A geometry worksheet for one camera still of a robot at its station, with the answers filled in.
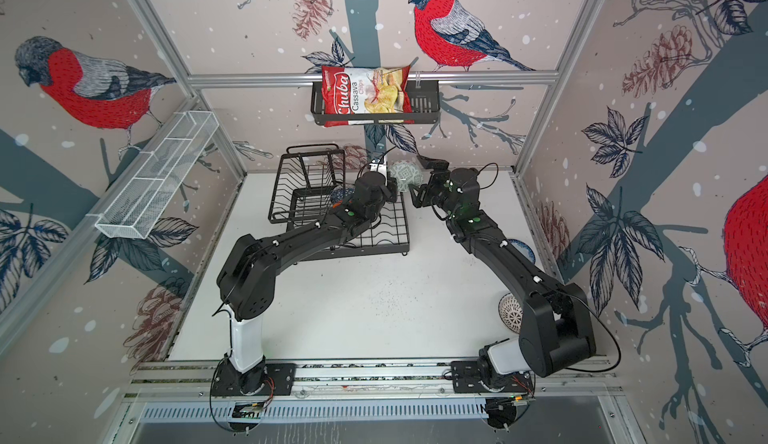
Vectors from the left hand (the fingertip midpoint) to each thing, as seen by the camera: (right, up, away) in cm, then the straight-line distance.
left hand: (390, 171), depth 85 cm
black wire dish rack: (-27, -2, +11) cm, 29 cm away
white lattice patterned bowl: (+34, -40, -1) cm, 53 cm away
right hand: (+3, 0, -8) cm, 9 cm away
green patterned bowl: (+4, 0, +4) cm, 6 cm away
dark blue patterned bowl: (-19, -6, +23) cm, 30 cm away
